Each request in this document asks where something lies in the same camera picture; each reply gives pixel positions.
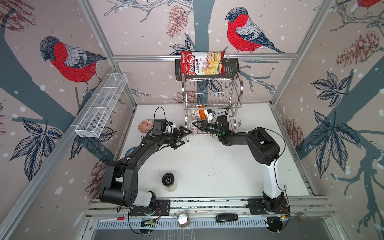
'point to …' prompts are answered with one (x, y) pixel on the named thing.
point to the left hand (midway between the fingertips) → (188, 136)
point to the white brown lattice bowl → (193, 113)
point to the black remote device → (226, 217)
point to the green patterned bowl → (197, 115)
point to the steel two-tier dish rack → (205, 99)
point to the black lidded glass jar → (168, 180)
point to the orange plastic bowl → (202, 114)
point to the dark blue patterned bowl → (194, 129)
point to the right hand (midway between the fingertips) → (191, 127)
